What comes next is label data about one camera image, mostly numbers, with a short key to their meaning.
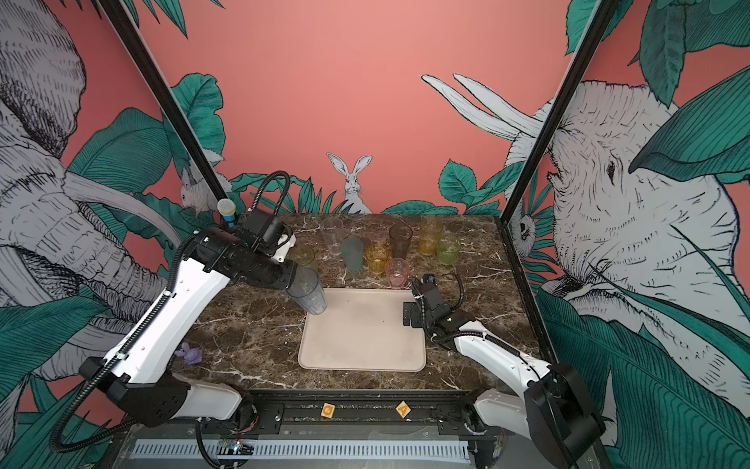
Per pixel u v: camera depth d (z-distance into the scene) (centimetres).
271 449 70
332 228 119
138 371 38
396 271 101
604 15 69
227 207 92
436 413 75
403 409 75
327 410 75
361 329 91
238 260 46
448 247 108
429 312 65
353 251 107
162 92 83
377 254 115
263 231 52
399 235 117
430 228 115
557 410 41
